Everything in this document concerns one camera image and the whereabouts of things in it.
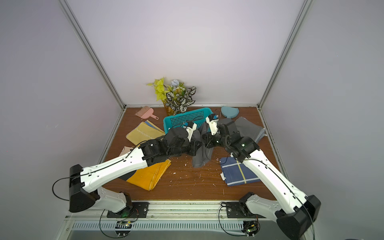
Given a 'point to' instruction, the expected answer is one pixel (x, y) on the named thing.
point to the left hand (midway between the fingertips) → (204, 145)
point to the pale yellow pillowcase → (146, 131)
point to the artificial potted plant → (176, 97)
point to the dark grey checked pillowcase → (203, 155)
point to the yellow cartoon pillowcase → (148, 178)
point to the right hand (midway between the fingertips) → (203, 133)
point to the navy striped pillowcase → (235, 173)
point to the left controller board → (123, 228)
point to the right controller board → (250, 227)
